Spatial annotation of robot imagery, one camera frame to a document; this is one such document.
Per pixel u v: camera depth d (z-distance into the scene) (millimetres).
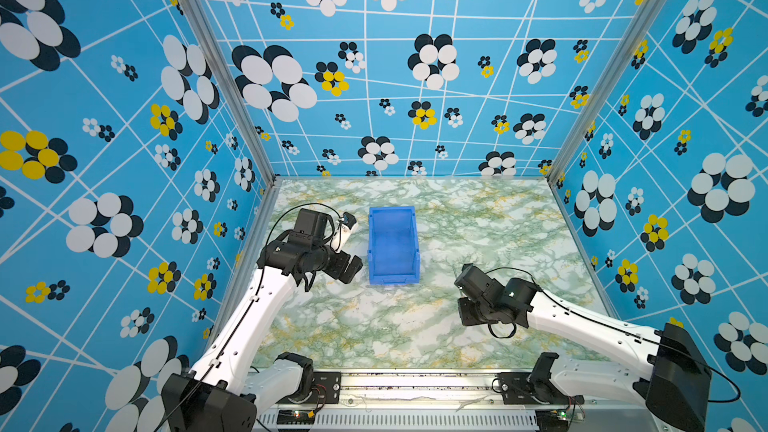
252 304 450
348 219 679
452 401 728
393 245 999
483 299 607
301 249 564
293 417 721
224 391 377
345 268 677
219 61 852
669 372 391
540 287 551
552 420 704
